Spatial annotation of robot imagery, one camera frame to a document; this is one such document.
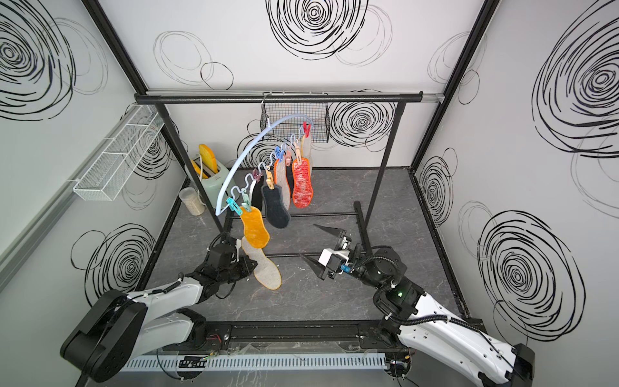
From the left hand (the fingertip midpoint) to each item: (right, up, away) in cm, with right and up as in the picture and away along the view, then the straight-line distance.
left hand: (257, 263), depth 88 cm
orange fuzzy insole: (+4, +16, -19) cm, 25 cm away
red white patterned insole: (+17, +29, -10) cm, 36 cm away
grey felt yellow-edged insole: (+4, -3, -2) cm, 6 cm away
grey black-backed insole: (+9, +20, -13) cm, 26 cm away
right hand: (+21, +15, -30) cm, 39 cm away
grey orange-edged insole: (+11, +30, -16) cm, 36 cm away
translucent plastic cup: (-28, +23, +8) cm, 37 cm away
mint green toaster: (-18, +29, +5) cm, 35 cm away
